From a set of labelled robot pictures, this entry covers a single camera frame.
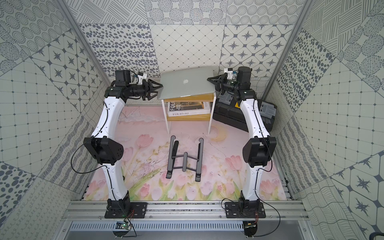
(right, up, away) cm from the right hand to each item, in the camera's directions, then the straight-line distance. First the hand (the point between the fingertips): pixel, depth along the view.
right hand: (208, 80), depth 77 cm
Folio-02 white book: (-19, -14, +16) cm, 29 cm away
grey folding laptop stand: (-20, -39, +12) cm, 46 cm away
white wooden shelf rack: (-2, -9, 0) cm, 9 cm away
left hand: (-26, -3, +3) cm, 26 cm away
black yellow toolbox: (+14, -15, +21) cm, 29 cm away
